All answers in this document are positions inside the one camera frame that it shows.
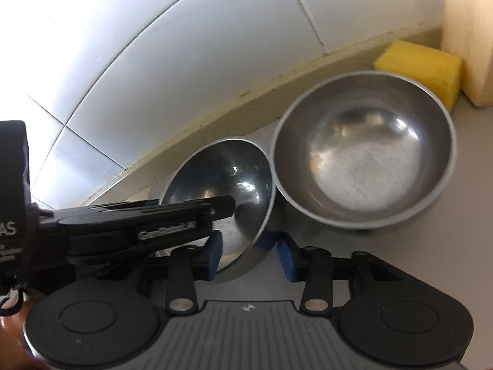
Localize wooden knife block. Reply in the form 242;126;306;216
441;0;493;109

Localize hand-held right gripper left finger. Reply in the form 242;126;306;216
165;230;223;315

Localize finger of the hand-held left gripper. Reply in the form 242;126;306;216
57;195;236;223

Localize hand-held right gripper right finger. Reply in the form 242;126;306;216
276;232;386;314

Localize stainless steel bowl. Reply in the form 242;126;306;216
270;70;458;232
159;136;277;284

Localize yellow sponge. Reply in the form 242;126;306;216
373;40;463;113

